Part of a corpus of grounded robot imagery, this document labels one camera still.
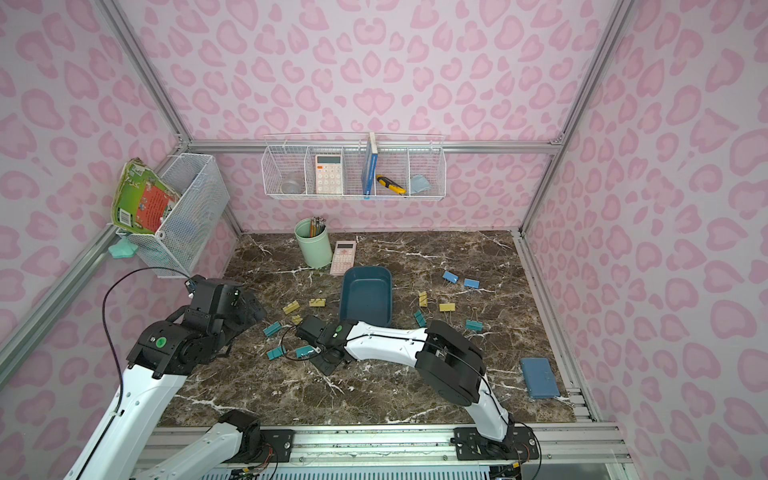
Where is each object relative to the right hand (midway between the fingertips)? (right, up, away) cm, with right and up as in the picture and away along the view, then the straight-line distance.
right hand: (326, 358), depth 84 cm
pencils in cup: (-7, +39, +16) cm, 43 cm away
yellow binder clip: (-6, +14, +13) cm, 20 cm away
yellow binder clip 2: (-12, +9, +11) cm, 18 cm away
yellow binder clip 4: (+37, +12, +13) cm, 41 cm away
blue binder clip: (+39, +21, +22) cm, 49 cm away
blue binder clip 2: (+46, +19, +20) cm, 54 cm away
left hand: (-16, +17, -15) cm, 27 cm away
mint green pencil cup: (-7, +31, +18) cm, 36 cm away
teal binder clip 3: (+27, +9, +10) cm, 31 cm away
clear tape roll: (-14, +50, +12) cm, 54 cm away
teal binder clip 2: (-8, +1, +4) cm, 8 cm away
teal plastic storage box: (+10, +15, +16) cm, 25 cm away
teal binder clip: (-15, 0, +4) cm, 16 cm away
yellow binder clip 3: (+29, +14, +15) cm, 35 cm away
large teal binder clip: (-17, +7, +9) cm, 20 cm away
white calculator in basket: (-1, +55, +9) cm, 56 cm away
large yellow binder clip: (-14, +12, +13) cm, 23 cm away
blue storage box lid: (+60, -5, -1) cm, 60 cm away
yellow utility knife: (+18, +52, +13) cm, 56 cm away
